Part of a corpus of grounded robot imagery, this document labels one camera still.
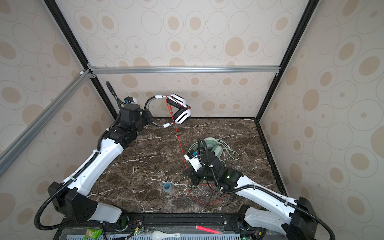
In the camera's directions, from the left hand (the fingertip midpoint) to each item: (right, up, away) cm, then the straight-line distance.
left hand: (153, 107), depth 74 cm
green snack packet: (-27, -59, -5) cm, 65 cm away
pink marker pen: (+27, -59, -2) cm, 65 cm away
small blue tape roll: (+5, -43, +12) cm, 45 cm away
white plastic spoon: (+3, -60, -4) cm, 60 cm away
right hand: (+16, -31, -1) cm, 35 cm away
